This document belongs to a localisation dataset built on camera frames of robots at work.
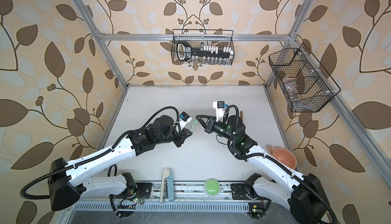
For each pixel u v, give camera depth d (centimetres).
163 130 56
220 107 64
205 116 68
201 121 69
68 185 39
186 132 65
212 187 74
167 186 74
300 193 40
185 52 84
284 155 78
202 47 81
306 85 74
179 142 64
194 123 70
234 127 53
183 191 75
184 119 63
